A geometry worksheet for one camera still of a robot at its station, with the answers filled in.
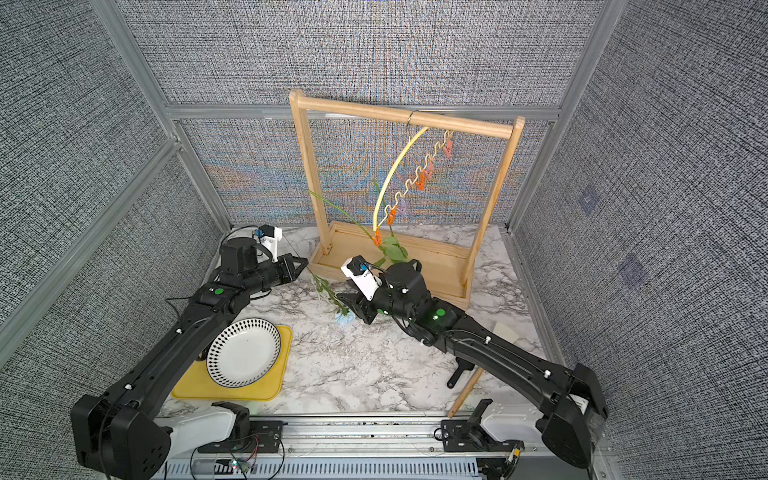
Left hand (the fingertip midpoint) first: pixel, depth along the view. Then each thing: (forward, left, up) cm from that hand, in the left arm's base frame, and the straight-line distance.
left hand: (313, 258), depth 76 cm
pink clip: (+23, -32, +8) cm, 41 cm away
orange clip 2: (+21, -30, +6) cm, 37 cm away
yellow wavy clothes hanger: (+6, -17, +5) cm, 19 cm away
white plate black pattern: (-14, +24, -27) cm, 38 cm away
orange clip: (+10, -21, +4) cm, 23 cm away
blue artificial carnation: (-8, -7, -17) cm, 20 cm away
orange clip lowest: (+5, -17, 0) cm, 17 cm away
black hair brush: (-21, -40, -25) cm, 51 cm away
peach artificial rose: (+41, -6, -25) cm, 48 cm away
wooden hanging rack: (+13, -42, -24) cm, 50 cm away
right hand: (-10, -9, +3) cm, 13 cm away
